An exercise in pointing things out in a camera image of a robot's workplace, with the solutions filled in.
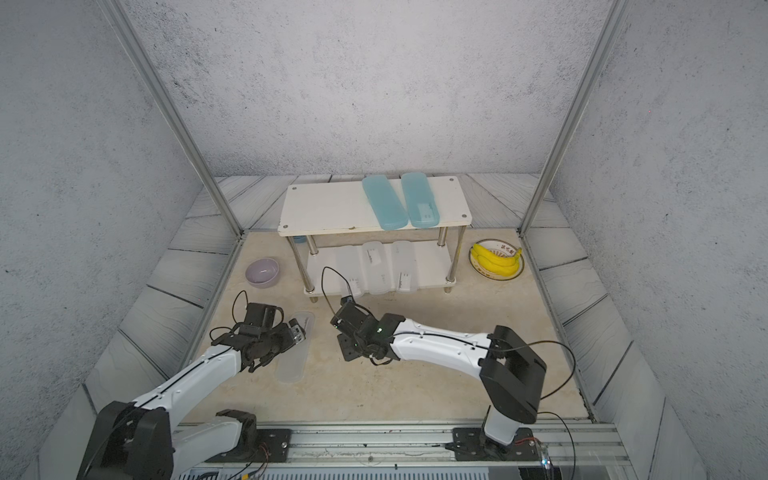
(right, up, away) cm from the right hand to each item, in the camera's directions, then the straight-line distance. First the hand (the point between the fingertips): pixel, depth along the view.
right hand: (348, 325), depth 88 cm
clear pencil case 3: (+7, +16, +13) cm, 22 cm away
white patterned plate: (+47, +13, +16) cm, 51 cm away
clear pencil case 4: (+17, +17, +13) cm, 27 cm away
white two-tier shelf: (+1, +33, -9) cm, 34 cm away
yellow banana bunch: (+48, +17, +16) cm, 54 cm away
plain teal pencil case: (+12, +31, -10) cm, 35 cm away
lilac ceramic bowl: (-32, +14, +16) cm, 39 cm away
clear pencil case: (-15, -10, -4) cm, 19 cm away
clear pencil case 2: (-2, +18, +14) cm, 23 cm away
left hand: (-16, +1, -4) cm, 17 cm away
